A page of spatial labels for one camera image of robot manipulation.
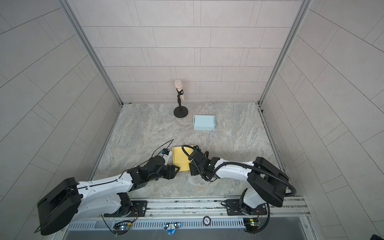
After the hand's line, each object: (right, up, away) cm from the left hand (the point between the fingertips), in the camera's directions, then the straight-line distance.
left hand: (180, 168), depth 82 cm
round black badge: (+14, -19, -14) cm, 28 cm away
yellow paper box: (0, +4, +2) cm, 5 cm away
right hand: (+7, -2, +3) cm, 8 cm away
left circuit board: (-23, -20, -17) cm, 35 cm away
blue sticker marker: (-2, -21, -16) cm, 26 cm away
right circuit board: (+34, -21, -14) cm, 43 cm away
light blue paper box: (+14, +24, +21) cm, 35 cm away
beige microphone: (-3, +48, +10) cm, 49 cm away
